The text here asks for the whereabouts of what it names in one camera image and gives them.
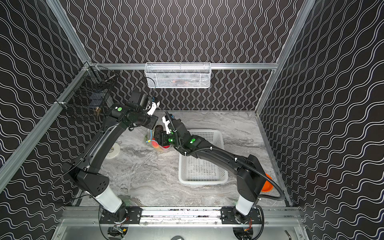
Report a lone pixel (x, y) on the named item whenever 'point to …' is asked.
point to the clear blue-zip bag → (155, 144)
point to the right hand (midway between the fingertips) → (157, 135)
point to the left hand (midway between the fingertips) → (157, 120)
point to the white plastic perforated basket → (193, 170)
